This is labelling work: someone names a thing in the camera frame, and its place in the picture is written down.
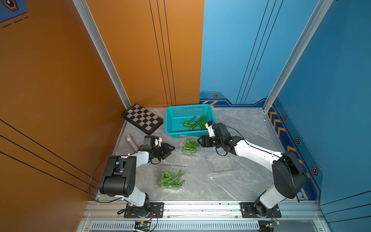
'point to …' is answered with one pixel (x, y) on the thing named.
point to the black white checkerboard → (142, 119)
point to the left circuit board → (142, 225)
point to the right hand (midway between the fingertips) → (202, 139)
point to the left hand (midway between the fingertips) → (174, 147)
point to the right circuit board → (271, 224)
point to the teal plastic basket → (175, 116)
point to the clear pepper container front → (171, 178)
